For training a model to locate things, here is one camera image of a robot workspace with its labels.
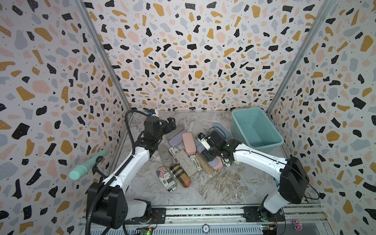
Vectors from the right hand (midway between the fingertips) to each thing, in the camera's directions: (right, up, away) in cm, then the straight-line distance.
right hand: (209, 149), depth 85 cm
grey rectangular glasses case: (-13, -9, +1) cm, 15 cm away
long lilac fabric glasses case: (-21, +4, +16) cm, 27 cm away
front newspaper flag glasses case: (-24, -16, -2) cm, 30 cm away
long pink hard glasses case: (-13, +3, +12) cm, 18 cm away
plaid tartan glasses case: (-17, -14, -1) cm, 22 cm away
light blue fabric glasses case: (+9, +14, +29) cm, 33 cm away
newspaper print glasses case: (-9, -6, +7) cm, 13 cm away
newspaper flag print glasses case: (-22, -2, +10) cm, 24 cm away
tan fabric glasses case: (-2, -9, +1) cm, 10 cm away
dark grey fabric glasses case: (-27, -5, +8) cm, 28 cm away
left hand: (-21, +17, -3) cm, 27 cm away
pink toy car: (+41, -33, -15) cm, 55 cm away
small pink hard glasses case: (+7, -9, +4) cm, 12 cm away
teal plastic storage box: (+35, +13, +27) cm, 46 cm away
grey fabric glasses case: (-24, +9, +18) cm, 31 cm away
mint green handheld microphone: (-50, -2, -31) cm, 59 cm away
